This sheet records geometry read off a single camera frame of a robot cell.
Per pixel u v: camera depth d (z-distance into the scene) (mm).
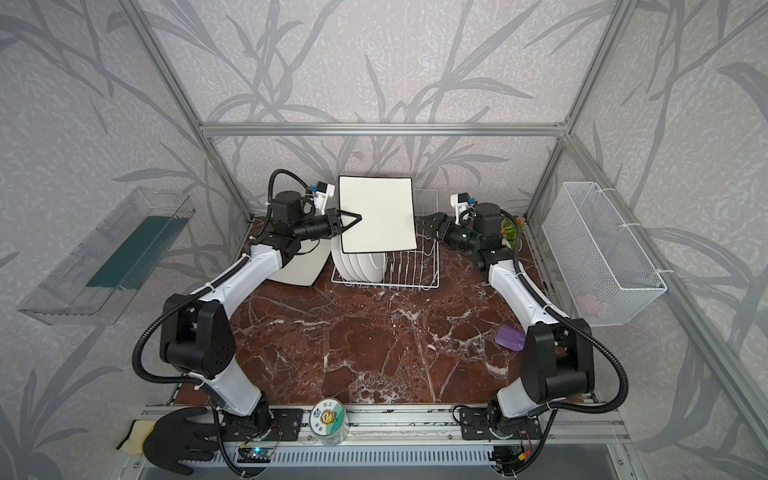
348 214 788
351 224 788
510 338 887
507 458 770
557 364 434
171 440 712
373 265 927
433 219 724
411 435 723
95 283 630
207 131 940
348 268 894
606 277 612
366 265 914
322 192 766
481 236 644
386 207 838
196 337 461
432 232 725
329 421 667
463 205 753
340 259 889
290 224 669
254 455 713
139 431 725
